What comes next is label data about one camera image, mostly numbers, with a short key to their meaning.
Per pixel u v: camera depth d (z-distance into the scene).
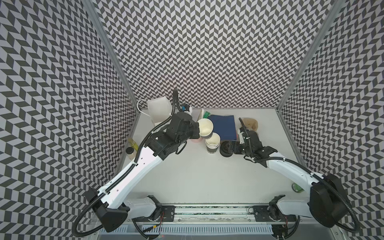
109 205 0.37
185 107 0.59
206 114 0.92
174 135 0.48
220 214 0.75
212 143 0.91
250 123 1.03
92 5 0.71
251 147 0.64
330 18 0.70
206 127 0.73
